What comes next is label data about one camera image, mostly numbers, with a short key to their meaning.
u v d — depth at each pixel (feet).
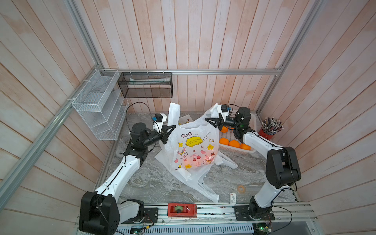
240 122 2.28
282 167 1.58
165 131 2.17
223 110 2.26
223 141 3.21
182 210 2.31
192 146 2.73
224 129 2.62
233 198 2.56
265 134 3.05
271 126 2.98
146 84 3.41
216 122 2.45
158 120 2.05
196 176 2.79
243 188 2.69
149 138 2.10
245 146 2.17
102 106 2.33
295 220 2.45
